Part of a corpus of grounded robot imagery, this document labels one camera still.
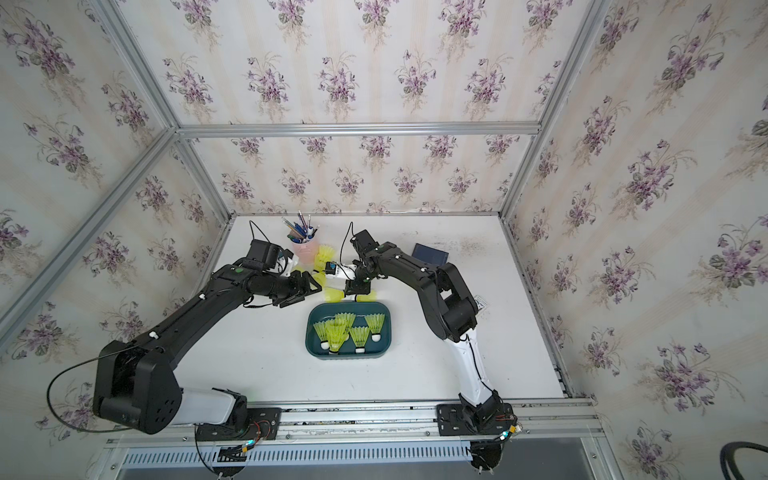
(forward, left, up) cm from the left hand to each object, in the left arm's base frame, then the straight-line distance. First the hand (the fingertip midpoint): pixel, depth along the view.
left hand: (318, 292), depth 82 cm
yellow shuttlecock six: (-7, 0, -11) cm, 13 cm away
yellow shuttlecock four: (-9, -11, -10) cm, 17 cm away
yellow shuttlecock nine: (-10, -5, -8) cm, 14 cm away
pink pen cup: (+19, +8, -7) cm, 22 cm away
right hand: (+10, -9, -10) cm, 16 cm away
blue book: (+24, -36, -13) cm, 45 cm away
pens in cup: (+26, +10, -4) cm, 28 cm away
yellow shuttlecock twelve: (+3, -14, -9) cm, 17 cm away
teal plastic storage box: (-13, -16, -10) cm, 22 cm away
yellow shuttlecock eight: (-5, -16, -9) cm, 19 cm away
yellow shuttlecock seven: (-4, -8, -8) cm, 12 cm away
